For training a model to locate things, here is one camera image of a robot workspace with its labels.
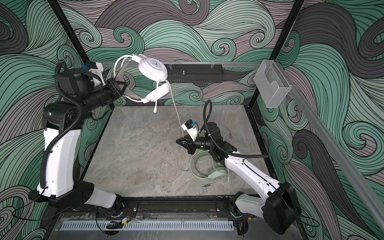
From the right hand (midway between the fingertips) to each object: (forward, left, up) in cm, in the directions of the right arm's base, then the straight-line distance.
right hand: (178, 141), depth 71 cm
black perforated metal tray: (+47, -9, +7) cm, 48 cm away
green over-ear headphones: (-9, -20, -16) cm, 28 cm away
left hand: (+11, +18, +27) cm, 34 cm away
